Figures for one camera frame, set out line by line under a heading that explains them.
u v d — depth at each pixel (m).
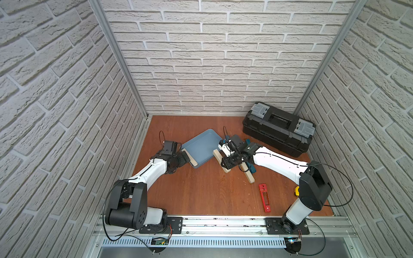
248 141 1.06
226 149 0.76
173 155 0.79
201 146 1.03
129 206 0.42
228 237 0.71
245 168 0.93
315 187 0.44
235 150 0.67
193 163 0.92
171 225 0.73
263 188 0.84
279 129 0.91
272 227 0.74
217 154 0.85
